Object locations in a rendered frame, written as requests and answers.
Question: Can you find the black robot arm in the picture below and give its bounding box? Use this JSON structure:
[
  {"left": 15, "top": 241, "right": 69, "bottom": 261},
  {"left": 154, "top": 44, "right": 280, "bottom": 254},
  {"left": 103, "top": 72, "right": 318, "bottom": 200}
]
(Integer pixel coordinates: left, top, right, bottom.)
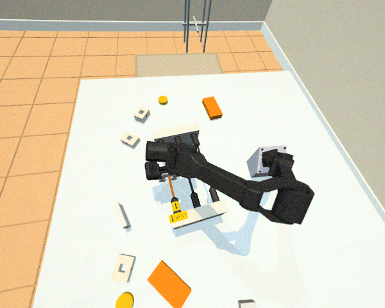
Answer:
[{"left": 145, "top": 141, "right": 314, "bottom": 225}]

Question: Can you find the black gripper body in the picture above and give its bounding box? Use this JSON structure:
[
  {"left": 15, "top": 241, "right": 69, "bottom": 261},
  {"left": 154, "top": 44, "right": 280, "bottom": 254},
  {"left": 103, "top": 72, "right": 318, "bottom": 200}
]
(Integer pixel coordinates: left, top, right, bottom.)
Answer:
[{"left": 144, "top": 161, "right": 173, "bottom": 180}]

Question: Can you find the yellow round disc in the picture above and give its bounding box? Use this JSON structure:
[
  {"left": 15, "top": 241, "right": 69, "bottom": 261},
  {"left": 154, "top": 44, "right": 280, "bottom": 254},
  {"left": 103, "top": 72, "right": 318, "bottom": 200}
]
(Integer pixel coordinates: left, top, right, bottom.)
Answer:
[
  {"left": 158, "top": 96, "right": 168, "bottom": 105},
  {"left": 115, "top": 291, "right": 134, "bottom": 308}
]

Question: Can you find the orange rectangular block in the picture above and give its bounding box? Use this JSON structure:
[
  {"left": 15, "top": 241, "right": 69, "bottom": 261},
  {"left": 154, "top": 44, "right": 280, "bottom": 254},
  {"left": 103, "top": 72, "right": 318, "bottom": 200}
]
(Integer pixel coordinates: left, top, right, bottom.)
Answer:
[
  {"left": 147, "top": 260, "right": 191, "bottom": 308},
  {"left": 202, "top": 96, "right": 223, "bottom": 120}
]

